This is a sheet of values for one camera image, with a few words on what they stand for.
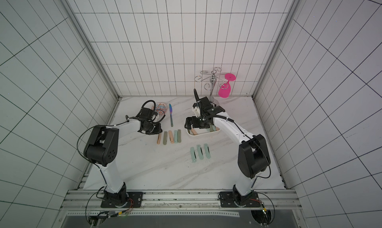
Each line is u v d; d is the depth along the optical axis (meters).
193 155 0.88
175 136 0.97
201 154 0.88
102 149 0.51
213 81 0.90
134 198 0.73
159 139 0.94
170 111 1.11
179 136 0.97
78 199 0.74
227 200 0.72
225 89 1.02
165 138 0.95
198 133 0.97
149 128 0.85
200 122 0.74
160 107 1.10
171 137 0.96
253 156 0.46
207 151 0.90
